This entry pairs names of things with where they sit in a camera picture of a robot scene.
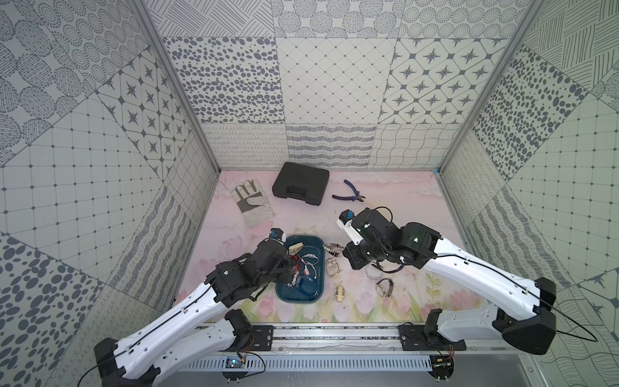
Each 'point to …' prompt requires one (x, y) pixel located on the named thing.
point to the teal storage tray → (310, 261)
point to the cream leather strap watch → (293, 250)
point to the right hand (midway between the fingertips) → (347, 255)
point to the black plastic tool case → (304, 182)
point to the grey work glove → (252, 202)
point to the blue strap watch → (309, 286)
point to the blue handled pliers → (358, 196)
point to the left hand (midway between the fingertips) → (296, 266)
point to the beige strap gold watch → (332, 268)
